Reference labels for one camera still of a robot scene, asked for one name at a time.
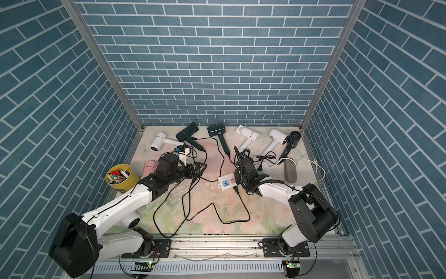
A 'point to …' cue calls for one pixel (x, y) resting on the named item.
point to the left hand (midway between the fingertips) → (204, 166)
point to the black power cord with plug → (190, 183)
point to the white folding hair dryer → (252, 135)
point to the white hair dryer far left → (159, 140)
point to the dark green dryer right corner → (293, 139)
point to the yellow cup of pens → (122, 178)
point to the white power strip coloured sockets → (227, 181)
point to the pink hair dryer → (149, 167)
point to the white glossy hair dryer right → (279, 137)
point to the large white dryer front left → (131, 221)
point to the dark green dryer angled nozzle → (186, 135)
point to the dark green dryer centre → (218, 129)
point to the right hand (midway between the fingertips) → (240, 171)
